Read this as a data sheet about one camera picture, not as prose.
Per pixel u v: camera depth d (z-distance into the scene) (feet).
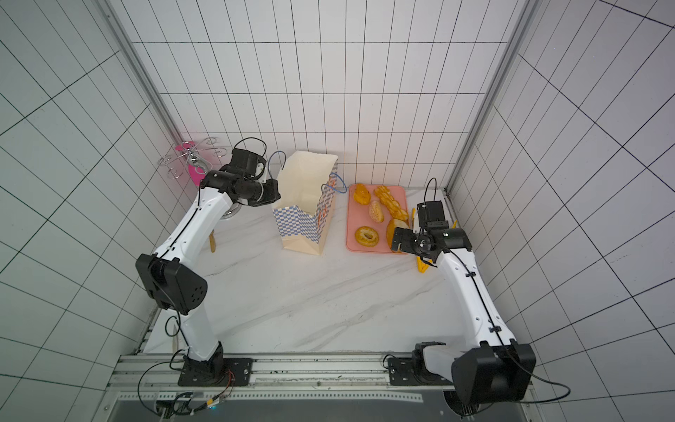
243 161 2.09
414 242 2.29
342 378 2.38
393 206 3.63
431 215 1.91
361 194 3.74
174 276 1.50
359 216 3.56
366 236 3.29
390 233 3.30
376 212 3.45
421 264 3.04
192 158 3.03
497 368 1.23
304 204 2.61
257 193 2.33
